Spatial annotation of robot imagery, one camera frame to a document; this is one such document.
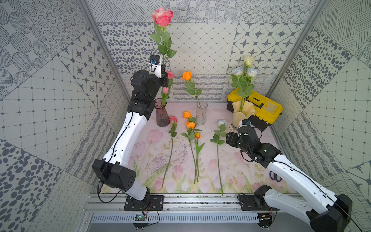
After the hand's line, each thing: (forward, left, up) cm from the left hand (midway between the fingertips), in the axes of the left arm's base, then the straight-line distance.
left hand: (160, 61), depth 65 cm
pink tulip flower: (+7, +3, -28) cm, 29 cm away
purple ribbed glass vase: (+2, +7, -45) cm, 45 cm away
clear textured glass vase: (+7, -21, -40) cm, 45 cm away
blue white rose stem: (+14, -44, -21) cm, 51 cm away
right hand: (-18, -37, -35) cm, 54 cm away
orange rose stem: (+10, -10, -48) cm, 51 cm away
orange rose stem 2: (-7, -14, -50) cm, 53 cm away
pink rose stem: (+14, -1, -17) cm, 22 cm away
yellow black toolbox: (+3, -64, -36) cm, 73 cm away
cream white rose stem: (+9, -48, -22) cm, 54 cm away
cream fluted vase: (+3, -52, -36) cm, 63 cm away
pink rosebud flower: (+4, -1, -49) cm, 49 cm away
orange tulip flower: (-16, -19, -52) cm, 58 cm away
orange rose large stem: (+13, -13, -23) cm, 30 cm away
